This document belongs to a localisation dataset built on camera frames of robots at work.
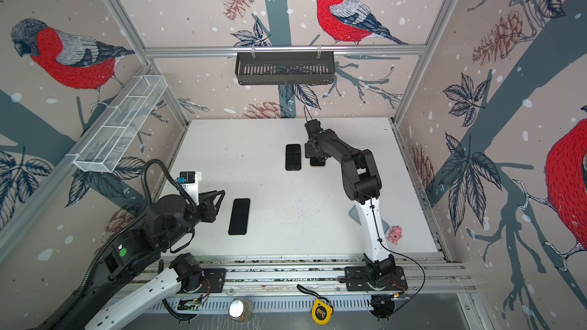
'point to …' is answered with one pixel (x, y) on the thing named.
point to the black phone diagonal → (293, 159)
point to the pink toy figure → (395, 233)
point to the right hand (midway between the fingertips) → (316, 154)
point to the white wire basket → (102, 153)
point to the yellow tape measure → (322, 309)
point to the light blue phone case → (354, 214)
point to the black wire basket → (288, 68)
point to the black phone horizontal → (314, 161)
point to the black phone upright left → (239, 218)
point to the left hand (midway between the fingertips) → (220, 193)
